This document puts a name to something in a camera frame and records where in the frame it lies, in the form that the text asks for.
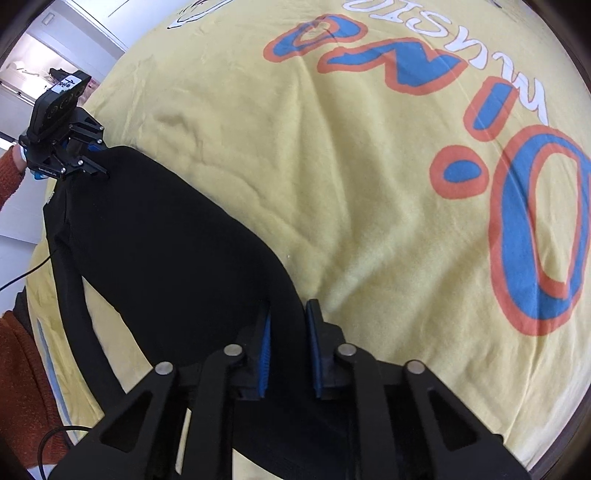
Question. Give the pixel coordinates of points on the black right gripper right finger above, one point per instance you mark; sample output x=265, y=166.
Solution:
x=404, y=422

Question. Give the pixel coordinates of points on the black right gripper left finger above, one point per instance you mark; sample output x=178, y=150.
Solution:
x=176, y=422

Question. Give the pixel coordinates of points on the orange sleeve left forearm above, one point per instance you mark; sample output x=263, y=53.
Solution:
x=10, y=178

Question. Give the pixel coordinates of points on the person's left hand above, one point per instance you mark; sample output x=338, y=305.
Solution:
x=19, y=158

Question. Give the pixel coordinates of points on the yellow printed bed cover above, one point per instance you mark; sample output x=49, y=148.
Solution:
x=421, y=168

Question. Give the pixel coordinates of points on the black pants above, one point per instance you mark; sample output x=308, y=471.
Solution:
x=148, y=270

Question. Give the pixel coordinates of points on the orange clothed torso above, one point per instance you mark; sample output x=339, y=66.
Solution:
x=28, y=407

